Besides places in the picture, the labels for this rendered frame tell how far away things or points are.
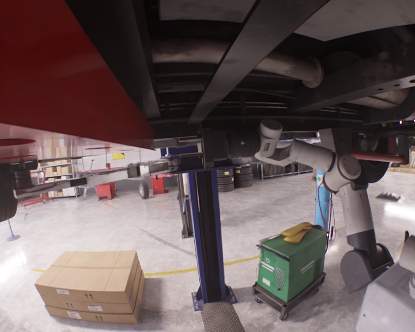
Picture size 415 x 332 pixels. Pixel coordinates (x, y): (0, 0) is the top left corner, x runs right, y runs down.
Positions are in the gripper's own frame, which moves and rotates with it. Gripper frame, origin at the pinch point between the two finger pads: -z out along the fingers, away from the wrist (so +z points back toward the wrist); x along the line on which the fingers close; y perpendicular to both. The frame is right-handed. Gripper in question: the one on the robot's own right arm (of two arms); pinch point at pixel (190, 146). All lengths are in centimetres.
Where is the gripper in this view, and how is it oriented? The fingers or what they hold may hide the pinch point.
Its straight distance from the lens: 53.1
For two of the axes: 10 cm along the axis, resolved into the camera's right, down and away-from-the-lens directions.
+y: 1.8, 0.6, -9.8
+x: -0.9, -9.9, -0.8
